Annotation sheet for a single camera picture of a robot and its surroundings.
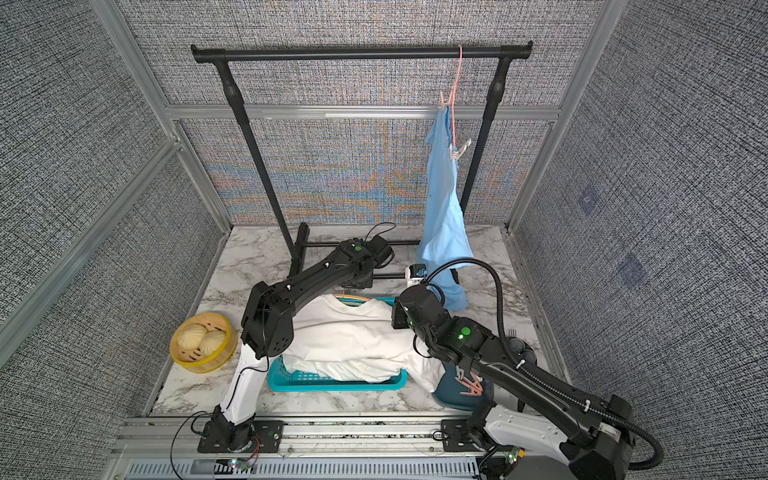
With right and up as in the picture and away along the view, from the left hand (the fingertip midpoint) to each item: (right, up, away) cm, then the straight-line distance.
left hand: (361, 279), depth 93 cm
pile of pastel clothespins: (+31, -27, -13) cm, 43 cm away
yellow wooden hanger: (-2, -5, -6) cm, 8 cm away
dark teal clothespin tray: (+24, -29, -12) cm, 40 cm away
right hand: (+10, -2, -20) cm, 22 cm away
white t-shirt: (-1, -15, -15) cm, 21 cm away
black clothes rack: (-27, +15, +20) cm, 37 cm away
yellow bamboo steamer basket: (-44, -17, -9) cm, 48 cm away
